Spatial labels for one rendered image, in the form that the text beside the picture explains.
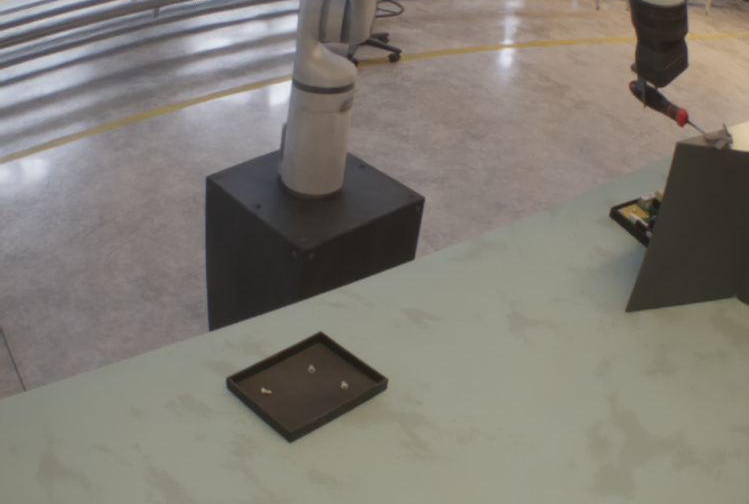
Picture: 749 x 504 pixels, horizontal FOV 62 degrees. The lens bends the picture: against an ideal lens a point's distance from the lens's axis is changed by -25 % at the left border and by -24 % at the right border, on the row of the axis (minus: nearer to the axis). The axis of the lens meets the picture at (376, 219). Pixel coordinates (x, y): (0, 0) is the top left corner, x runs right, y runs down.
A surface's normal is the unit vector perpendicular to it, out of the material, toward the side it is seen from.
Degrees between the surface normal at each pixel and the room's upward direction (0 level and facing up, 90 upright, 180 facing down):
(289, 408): 0
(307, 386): 0
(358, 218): 0
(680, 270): 90
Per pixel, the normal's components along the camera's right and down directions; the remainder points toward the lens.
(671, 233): 0.19, 0.54
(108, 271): 0.12, -0.84
